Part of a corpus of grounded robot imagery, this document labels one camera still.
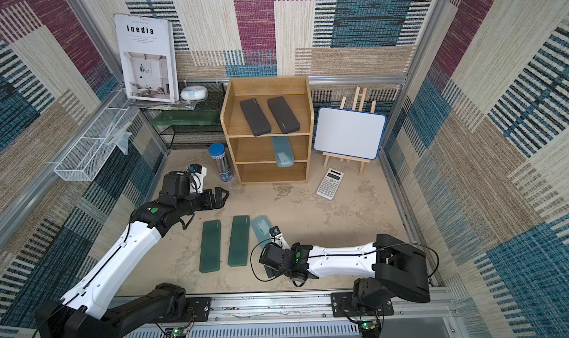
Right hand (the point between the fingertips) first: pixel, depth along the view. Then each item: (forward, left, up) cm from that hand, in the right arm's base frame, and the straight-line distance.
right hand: (276, 257), depth 82 cm
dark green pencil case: (+6, +27, -5) cm, 28 cm away
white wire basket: (+21, +59, +32) cm, 71 cm away
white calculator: (+34, -24, -2) cm, 41 cm away
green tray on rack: (+51, +39, +24) cm, 68 cm away
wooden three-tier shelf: (+39, +2, +30) cm, 50 cm away
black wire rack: (+61, +44, +3) cm, 75 cm away
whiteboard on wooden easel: (+47, -33, +16) cm, 59 cm away
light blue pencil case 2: (+38, -3, +16) cm, 41 cm away
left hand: (+16, +20, +18) cm, 32 cm away
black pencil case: (+42, +8, +30) cm, 52 cm away
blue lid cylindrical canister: (+38, +25, +16) cm, 48 cm away
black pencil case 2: (+43, -3, +31) cm, 52 cm away
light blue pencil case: (+13, +6, -1) cm, 14 cm away
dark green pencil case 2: (+7, +15, -3) cm, 17 cm away
